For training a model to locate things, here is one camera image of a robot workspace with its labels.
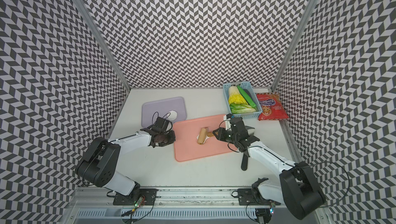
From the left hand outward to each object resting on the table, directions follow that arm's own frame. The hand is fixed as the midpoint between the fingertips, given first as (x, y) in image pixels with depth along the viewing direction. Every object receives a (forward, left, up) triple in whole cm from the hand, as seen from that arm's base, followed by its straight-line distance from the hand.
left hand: (174, 140), depth 92 cm
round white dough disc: (+17, +3, +2) cm, 17 cm away
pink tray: (-4, -8, +1) cm, 9 cm away
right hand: (-1, -25, +9) cm, 26 cm away
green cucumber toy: (+28, -50, +6) cm, 57 cm away
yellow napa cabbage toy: (+27, -39, +9) cm, 48 cm away
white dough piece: (+2, -14, +1) cm, 14 cm away
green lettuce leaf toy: (+19, -42, +7) cm, 47 cm away
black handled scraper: (-13, -40, -1) cm, 43 cm away
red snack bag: (+22, -63, +5) cm, 67 cm away
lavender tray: (+22, +19, +1) cm, 29 cm away
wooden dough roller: (+2, -17, +3) cm, 18 cm away
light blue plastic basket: (+41, -50, +5) cm, 65 cm away
